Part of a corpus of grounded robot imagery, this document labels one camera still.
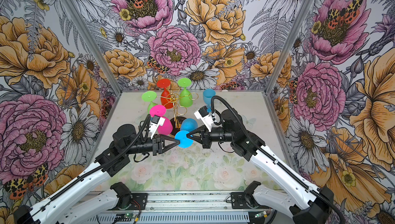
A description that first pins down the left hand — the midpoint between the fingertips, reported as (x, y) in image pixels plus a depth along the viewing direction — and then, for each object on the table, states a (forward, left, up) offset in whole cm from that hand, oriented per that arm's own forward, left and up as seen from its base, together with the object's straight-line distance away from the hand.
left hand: (178, 147), depth 63 cm
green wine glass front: (+26, +16, +2) cm, 31 cm away
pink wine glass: (+16, +9, +3) cm, 19 cm away
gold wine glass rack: (+25, +4, +2) cm, 26 cm away
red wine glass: (+25, +8, +1) cm, 26 cm away
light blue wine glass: (+43, -14, -15) cm, 47 cm away
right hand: (+1, -4, +2) cm, 5 cm away
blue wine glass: (+11, -3, -2) cm, 12 cm away
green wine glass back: (+27, -2, +1) cm, 27 cm away
